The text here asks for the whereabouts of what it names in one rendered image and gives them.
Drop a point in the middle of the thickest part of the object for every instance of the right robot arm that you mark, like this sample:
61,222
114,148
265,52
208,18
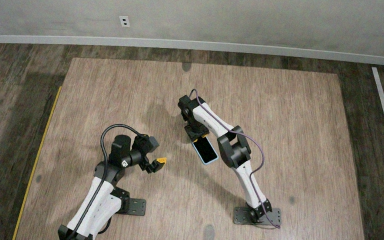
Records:
237,157

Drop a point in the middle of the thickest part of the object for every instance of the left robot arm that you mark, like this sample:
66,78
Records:
104,199

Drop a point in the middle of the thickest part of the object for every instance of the black smartphone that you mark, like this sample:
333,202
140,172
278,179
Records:
205,149

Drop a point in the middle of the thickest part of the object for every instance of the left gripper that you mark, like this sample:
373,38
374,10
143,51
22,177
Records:
136,159

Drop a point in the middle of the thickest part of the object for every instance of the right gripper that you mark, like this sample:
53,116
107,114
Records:
194,132

